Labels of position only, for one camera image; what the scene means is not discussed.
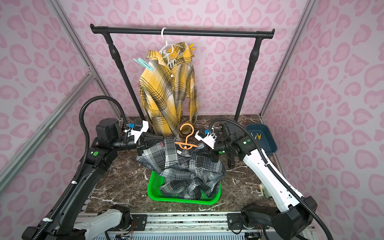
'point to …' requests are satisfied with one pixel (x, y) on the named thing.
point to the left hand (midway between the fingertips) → (162, 139)
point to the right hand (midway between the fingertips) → (200, 151)
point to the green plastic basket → (155, 192)
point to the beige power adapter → (261, 190)
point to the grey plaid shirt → (186, 171)
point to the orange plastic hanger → (186, 146)
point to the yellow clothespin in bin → (259, 137)
